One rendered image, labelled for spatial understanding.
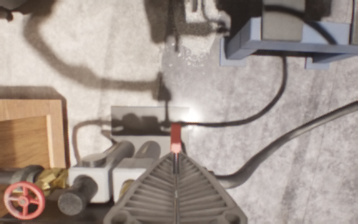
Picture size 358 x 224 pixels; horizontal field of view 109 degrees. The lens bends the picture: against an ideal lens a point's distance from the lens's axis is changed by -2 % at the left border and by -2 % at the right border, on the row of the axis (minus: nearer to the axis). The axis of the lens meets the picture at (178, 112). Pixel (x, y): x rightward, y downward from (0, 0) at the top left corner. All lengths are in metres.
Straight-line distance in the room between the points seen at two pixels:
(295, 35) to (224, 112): 0.42
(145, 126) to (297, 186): 0.97
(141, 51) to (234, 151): 0.74
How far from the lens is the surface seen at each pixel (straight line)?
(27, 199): 0.39
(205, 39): 0.81
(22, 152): 0.81
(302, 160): 1.10
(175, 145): 0.26
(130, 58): 0.80
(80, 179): 0.36
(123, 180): 0.33
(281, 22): 0.65
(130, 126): 0.77
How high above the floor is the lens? 0.73
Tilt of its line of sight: 85 degrees down
